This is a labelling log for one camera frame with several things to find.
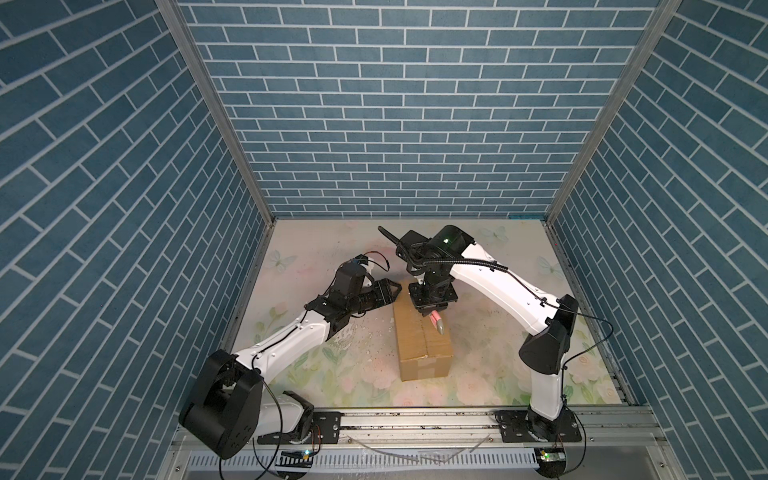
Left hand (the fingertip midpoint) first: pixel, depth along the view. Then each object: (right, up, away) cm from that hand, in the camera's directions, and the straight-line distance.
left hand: (396, 290), depth 83 cm
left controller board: (-25, -40, -10) cm, 49 cm away
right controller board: (+39, -41, -9) cm, 57 cm away
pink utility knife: (+9, -4, -17) cm, 20 cm away
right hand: (+5, -4, -9) cm, 11 cm away
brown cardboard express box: (+7, -13, -13) cm, 19 cm away
